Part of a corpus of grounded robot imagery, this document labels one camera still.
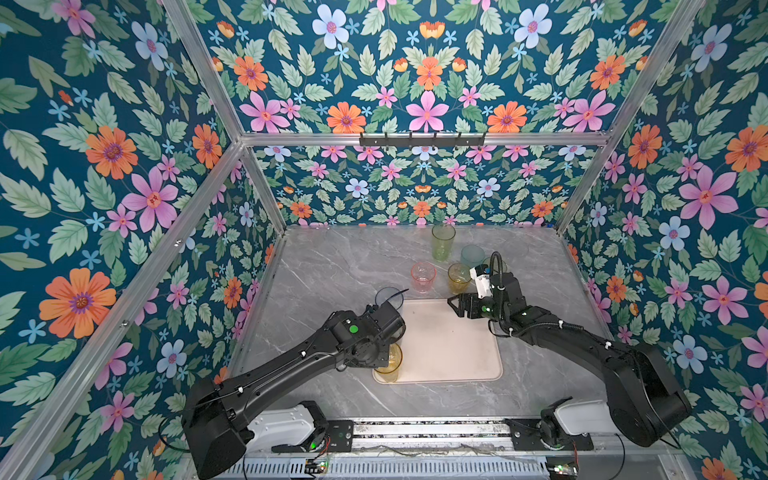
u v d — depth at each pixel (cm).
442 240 100
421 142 93
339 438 73
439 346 89
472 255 102
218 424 38
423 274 105
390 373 69
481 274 78
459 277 101
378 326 57
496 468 77
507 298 67
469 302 77
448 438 75
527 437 73
